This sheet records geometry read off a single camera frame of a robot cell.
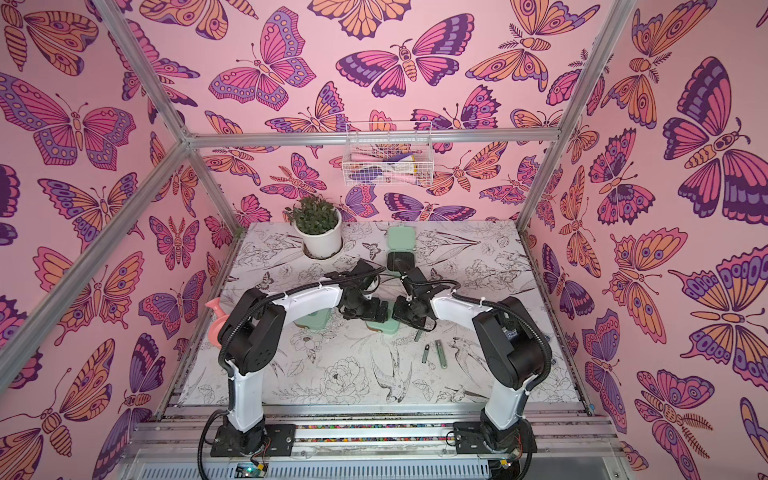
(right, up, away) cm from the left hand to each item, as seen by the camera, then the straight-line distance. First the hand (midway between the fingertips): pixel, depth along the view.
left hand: (379, 316), depth 94 cm
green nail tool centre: (+12, -5, -2) cm, 13 cm away
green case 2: (+3, -3, -2) cm, 5 cm away
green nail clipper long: (+18, -10, -7) cm, 22 cm away
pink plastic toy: (-44, +2, -11) cm, 45 cm away
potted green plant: (-21, +31, +6) cm, 38 cm away
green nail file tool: (+14, -10, -7) cm, 18 cm away
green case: (+8, +24, +22) cm, 33 cm away
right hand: (+5, +1, -1) cm, 5 cm away
